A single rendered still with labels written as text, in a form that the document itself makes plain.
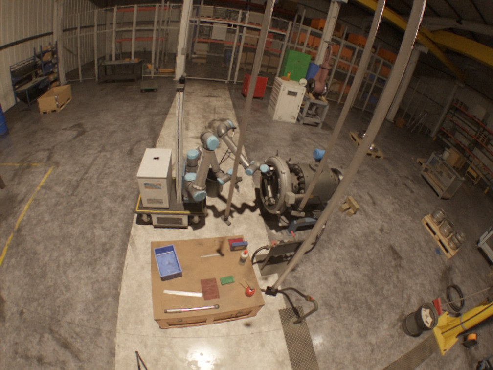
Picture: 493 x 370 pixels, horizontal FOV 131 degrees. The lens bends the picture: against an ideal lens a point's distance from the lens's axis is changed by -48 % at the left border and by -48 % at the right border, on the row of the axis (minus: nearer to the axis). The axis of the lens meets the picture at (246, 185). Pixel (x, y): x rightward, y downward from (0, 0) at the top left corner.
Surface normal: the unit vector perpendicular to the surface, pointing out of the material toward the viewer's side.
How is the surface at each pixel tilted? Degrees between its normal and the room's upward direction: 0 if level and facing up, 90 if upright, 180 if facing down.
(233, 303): 0
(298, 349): 0
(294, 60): 90
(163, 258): 0
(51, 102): 90
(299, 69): 90
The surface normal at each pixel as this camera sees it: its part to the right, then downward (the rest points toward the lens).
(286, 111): 0.15, 0.66
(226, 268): 0.18, -0.75
